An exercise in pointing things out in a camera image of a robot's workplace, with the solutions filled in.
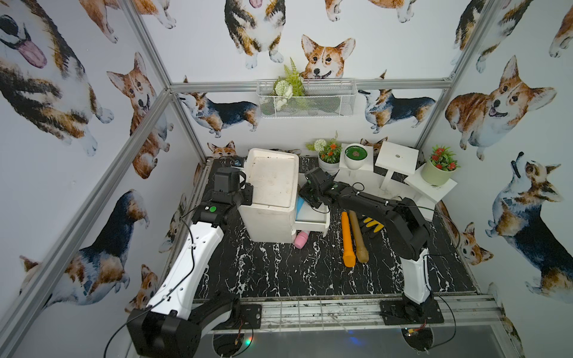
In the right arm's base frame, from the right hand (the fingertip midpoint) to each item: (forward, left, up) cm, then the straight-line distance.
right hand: (294, 194), depth 92 cm
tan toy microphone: (-21, -26, -9) cm, 35 cm away
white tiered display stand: (+9, -41, -1) cm, 43 cm away
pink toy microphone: (-16, -3, -8) cm, 18 cm away
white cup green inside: (+11, -25, +10) cm, 29 cm away
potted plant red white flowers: (+20, -16, +3) cm, 26 cm away
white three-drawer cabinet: (-16, +4, +14) cm, 21 cm away
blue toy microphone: (-5, -3, +1) cm, 5 cm away
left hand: (-5, +16, +16) cm, 23 cm away
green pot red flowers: (+2, -54, +11) cm, 55 cm away
